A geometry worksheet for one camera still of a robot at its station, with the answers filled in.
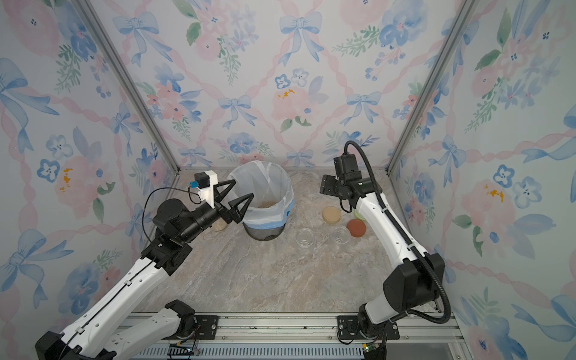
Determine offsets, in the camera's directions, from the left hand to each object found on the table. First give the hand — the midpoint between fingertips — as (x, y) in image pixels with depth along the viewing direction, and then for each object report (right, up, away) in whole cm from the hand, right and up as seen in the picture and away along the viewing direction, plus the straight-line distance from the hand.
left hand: (243, 188), depth 63 cm
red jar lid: (+42, -17, +34) cm, 57 cm away
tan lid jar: (+35, -19, +32) cm, 51 cm away
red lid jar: (-6, -10, -4) cm, 12 cm away
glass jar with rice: (+19, -21, +31) cm, 42 cm away
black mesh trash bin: (+2, -19, +29) cm, 35 cm away
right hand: (+30, +2, +20) cm, 36 cm away
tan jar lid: (+32, -12, +40) cm, 53 cm away
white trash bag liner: (+5, +1, +28) cm, 29 cm away
